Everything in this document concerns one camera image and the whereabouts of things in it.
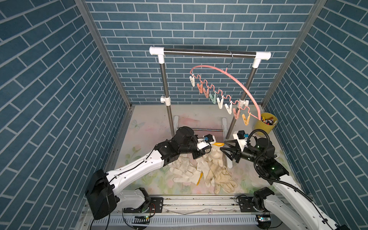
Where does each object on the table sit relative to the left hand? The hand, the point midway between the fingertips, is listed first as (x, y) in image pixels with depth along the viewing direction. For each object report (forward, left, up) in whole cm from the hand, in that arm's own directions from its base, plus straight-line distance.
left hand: (213, 146), depth 70 cm
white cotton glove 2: (-2, +14, -20) cm, 25 cm away
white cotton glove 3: (-7, +12, -22) cm, 26 cm away
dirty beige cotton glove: (-10, -8, -23) cm, 26 cm away
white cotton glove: (-2, -2, -5) cm, 6 cm away
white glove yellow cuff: (-1, +3, -23) cm, 23 cm away
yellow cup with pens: (+25, -41, -11) cm, 50 cm away
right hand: (+1, -6, -1) cm, 6 cm away
